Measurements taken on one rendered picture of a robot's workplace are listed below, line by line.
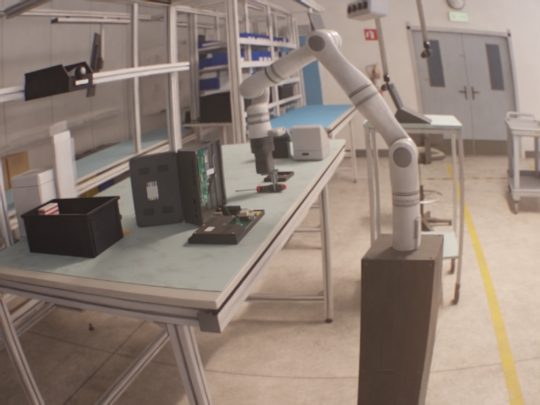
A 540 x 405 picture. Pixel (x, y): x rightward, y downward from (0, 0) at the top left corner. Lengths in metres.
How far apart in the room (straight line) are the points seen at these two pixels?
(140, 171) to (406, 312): 0.90
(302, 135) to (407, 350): 1.09
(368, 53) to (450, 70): 1.36
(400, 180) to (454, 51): 6.60
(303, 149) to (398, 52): 5.77
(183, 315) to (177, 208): 0.52
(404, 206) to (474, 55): 6.67
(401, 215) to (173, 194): 0.66
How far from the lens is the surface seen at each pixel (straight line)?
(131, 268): 1.25
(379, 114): 1.59
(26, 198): 1.68
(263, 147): 1.77
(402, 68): 7.96
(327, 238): 2.88
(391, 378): 1.78
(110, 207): 1.45
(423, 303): 1.61
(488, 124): 8.21
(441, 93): 8.06
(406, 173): 1.57
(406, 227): 1.61
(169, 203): 1.56
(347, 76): 1.58
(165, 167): 1.54
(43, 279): 1.29
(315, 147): 2.31
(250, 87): 1.75
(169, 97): 2.91
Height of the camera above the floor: 1.41
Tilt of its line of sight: 14 degrees down
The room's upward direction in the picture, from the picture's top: 5 degrees counter-clockwise
